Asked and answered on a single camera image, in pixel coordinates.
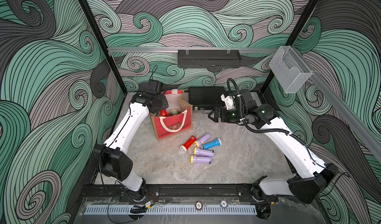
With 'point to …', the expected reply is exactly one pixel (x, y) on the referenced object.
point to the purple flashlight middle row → (197, 150)
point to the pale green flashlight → (174, 111)
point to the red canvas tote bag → (175, 117)
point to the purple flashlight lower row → (200, 159)
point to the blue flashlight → (211, 144)
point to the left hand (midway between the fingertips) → (163, 102)
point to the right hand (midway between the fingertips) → (214, 117)
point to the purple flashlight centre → (198, 142)
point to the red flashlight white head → (184, 147)
